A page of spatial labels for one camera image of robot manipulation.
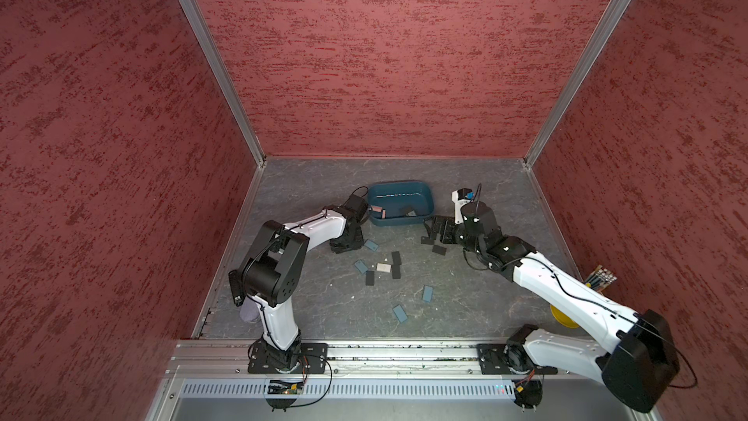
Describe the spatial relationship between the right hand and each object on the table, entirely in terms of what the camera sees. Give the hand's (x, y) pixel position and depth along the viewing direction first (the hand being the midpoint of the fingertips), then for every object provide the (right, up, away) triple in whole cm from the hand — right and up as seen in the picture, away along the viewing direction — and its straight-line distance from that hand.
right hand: (436, 227), depth 81 cm
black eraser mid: (-6, +3, +20) cm, 21 cm away
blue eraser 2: (-2, -20, +4) cm, 21 cm away
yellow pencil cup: (+16, -11, -32) cm, 37 cm away
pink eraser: (-17, +4, +22) cm, 29 cm away
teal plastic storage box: (-6, +6, +26) cm, 28 cm away
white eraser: (-15, -14, +9) cm, 22 cm away
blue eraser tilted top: (-19, -8, +14) cm, 25 cm away
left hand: (-26, -9, +13) cm, 31 cm away
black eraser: (-11, -11, +11) cm, 19 cm away
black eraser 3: (-20, -17, +8) cm, 27 cm away
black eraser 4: (+4, -9, +14) cm, 17 cm away
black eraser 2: (-11, -15, +9) cm, 21 cm away
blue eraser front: (-10, -25, 0) cm, 27 cm away
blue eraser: (-22, -13, +9) cm, 28 cm away
